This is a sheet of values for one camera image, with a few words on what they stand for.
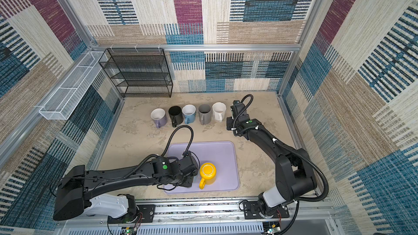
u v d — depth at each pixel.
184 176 0.60
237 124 0.67
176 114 0.99
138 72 1.10
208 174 0.75
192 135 0.71
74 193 0.40
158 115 1.04
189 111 1.02
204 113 0.97
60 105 0.70
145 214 0.73
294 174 0.44
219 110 1.01
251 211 0.73
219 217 0.73
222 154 0.93
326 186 0.39
